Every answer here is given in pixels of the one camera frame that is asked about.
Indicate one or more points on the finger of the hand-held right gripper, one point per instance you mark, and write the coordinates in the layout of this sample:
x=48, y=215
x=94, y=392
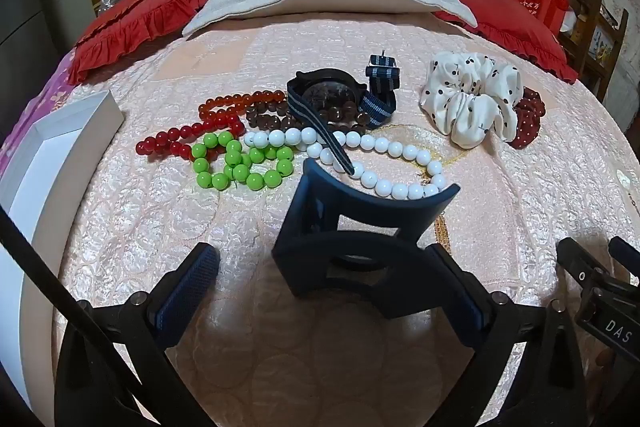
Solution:
x=625, y=254
x=580, y=269

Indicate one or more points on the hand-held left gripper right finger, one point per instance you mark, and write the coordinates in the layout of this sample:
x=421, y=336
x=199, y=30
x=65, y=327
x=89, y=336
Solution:
x=460, y=292

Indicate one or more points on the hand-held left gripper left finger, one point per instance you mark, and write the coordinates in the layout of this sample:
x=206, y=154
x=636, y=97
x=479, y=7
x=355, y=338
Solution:
x=192, y=287

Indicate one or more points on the blue hair claw clip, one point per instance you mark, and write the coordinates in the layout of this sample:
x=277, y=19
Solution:
x=310, y=207

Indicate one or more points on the red polka dot scrunchie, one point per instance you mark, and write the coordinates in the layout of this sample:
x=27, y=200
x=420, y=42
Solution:
x=530, y=127

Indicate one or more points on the white polka dot scrunchie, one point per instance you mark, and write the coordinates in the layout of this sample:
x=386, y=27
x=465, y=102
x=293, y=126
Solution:
x=465, y=107

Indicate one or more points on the white box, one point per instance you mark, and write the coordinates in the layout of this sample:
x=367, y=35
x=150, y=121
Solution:
x=50, y=157

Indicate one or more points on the pink flower print blanket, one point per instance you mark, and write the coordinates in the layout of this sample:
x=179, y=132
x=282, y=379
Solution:
x=45, y=102

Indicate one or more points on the red ruffled pillow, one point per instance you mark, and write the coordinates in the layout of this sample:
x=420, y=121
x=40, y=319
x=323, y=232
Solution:
x=130, y=22
x=505, y=22

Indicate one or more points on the red shopping bag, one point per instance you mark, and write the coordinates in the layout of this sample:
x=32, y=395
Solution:
x=542, y=2

